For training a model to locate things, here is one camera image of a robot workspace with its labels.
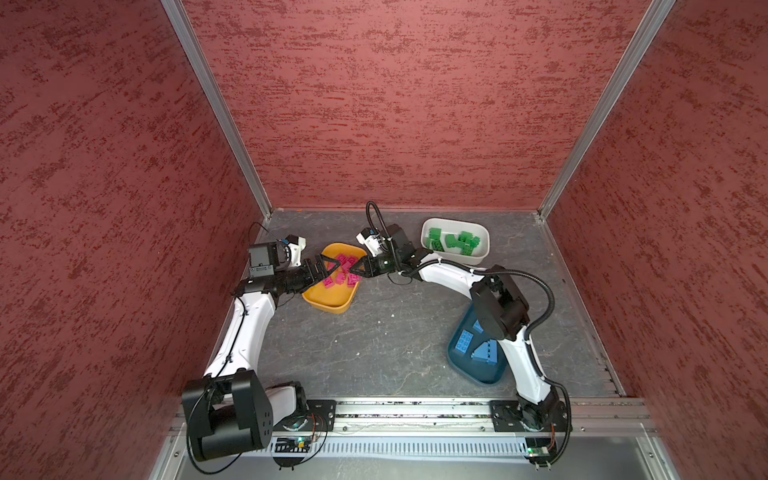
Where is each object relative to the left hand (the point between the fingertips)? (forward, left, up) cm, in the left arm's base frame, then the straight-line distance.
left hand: (330, 274), depth 81 cm
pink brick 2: (+7, +4, -16) cm, 18 cm away
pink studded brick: (+8, 0, -15) cm, 17 cm away
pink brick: (+17, +1, -15) cm, 23 cm away
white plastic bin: (+32, -42, -15) cm, 55 cm away
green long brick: (+23, -34, -15) cm, 44 cm away
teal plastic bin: (-19, -38, -16) cm, 46 cm away
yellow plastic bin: (+4, +2, -17) cm, 18 cm away
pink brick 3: (+4, -5, -8) cm, 10 cm away
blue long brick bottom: (-16, -44, -14) cm, 49 cm away
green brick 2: (+27, -45, -14) cm, 54 cm away
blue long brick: (-12, -39, -16) cm, 44 cm away
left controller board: (-39, +8, -21) cm, 45 cm away
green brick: (+30, -34, -17) cm, 48 cm away
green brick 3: (+26, -39, -16) cm, 50 cm away
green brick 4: (+21, -45, -16) cm, 52 cm away
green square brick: (+26, -49, -15) cm, 57 cm away
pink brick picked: (+16, -3, -15) cm, 22 cm away
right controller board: (-38, -54, -18) cm, 68 cm away
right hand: (+5, -5, -7) cm, 10 cm away
